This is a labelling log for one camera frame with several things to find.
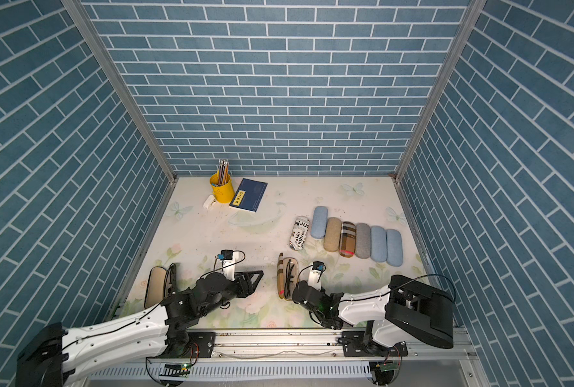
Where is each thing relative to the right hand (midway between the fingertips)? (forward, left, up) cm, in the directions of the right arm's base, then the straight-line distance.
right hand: (294, 288), depth 85 cm
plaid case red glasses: (+21, -20, +3) cm, 28 cm away
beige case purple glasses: (+21, -13, +3) cm, 26 cm away
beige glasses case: (+4, +3, +2) cm, 5 cm away
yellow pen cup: (+37, +36, +7) cm, 52 cm away
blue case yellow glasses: (+19, -32, +3) cm, 37 cm away
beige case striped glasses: (+21, 0, +4) cm, 22 cm away
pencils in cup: (+43, +36, +14) cm, 58 cm away
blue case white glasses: (+18, -38, +2) cm, 42 cm away
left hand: (-2, +9, +11) cm, 15 cm away
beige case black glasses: (-5, +48, +2) cm, 49 cm away
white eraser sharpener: (+35, +42, +3) cm, 54 cm away
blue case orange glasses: (+28, -8, +2) cm, 29 cm away
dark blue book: (+41, +26, +2) cm, 48 cm away
